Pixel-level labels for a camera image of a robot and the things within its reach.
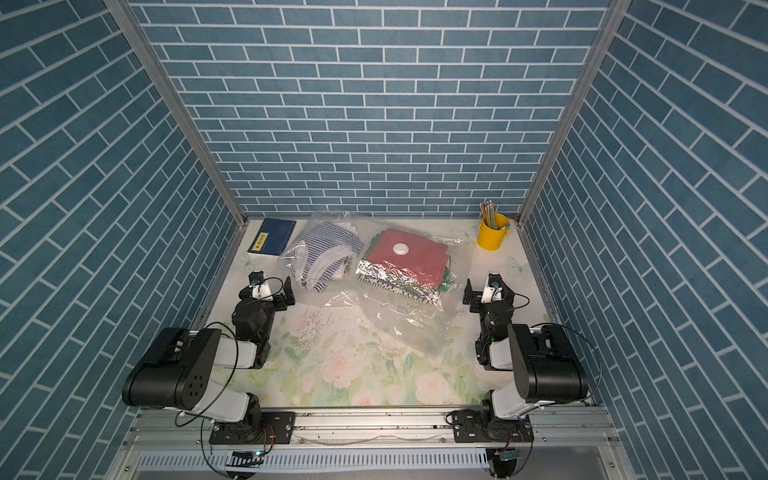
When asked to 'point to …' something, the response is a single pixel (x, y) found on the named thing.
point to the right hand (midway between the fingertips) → (490, 282)
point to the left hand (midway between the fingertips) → (280, 278)
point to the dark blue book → (272, 236)
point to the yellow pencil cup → (491, 239)
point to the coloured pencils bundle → (489, 214)
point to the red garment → (428, 258)
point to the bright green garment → (448, 281)
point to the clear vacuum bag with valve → (410, 283)
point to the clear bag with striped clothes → (323, 252)
